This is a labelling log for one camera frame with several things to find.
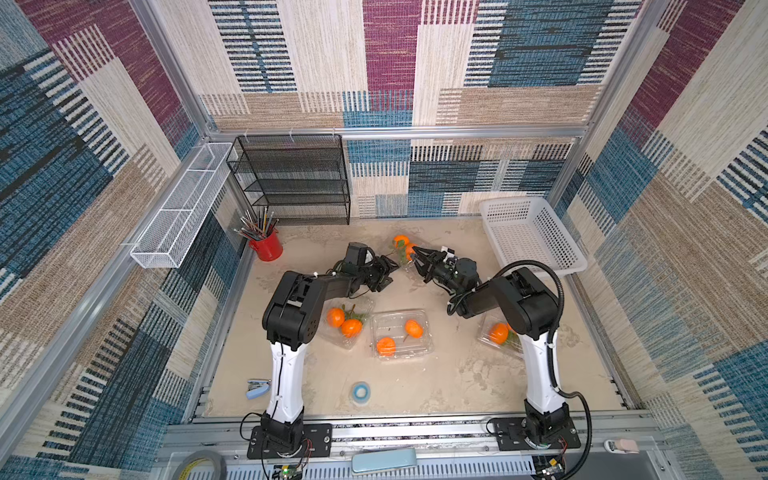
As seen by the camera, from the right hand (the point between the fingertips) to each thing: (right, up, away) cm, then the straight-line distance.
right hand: (412, 250), depth 95 cm
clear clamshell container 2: (-16, -18, +1) cm, 24 cm away
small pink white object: (+45, -44, -26) cm, 68 cm away
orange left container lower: (-18, -22, -8) cm, 30 cm away
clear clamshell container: (-4, -2, +9) cm, 10 cm away
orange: (-3, +5, +10) cm, 12 cm away
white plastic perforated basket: (+46, +8, +21) cm, 51 cm away
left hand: (-3, -7, +5) cm, 9 cm away
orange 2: (-1, 0, +2) cm, 2 cm away
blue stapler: (-41, -35, -16) cm, 57 cm away
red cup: (-49, +1, +11) cm, 51 cm away
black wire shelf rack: (-41, +26, +13) cm, 51 cm away
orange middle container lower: (-8, -27, -10) cm, 30 cm away
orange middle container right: (0, -22, -8) cm, 23 cm away
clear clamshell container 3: (-4, -25, -5) cm, 26 cm away
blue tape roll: (-15, -38, -14) cm, 43 cm away
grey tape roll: (-52, -47, -25) cm, 74 cm away
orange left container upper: (-23, -19, -6) cm, 31 cm away
